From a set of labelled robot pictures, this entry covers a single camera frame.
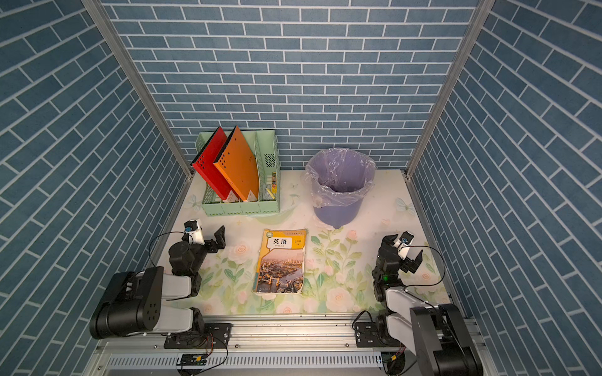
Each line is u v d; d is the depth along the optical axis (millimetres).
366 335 736
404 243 710
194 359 717
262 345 723
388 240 805
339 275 869
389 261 654
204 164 862
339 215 963
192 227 752
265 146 1050
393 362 707
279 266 873
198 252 761
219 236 825
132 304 433
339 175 1001
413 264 756
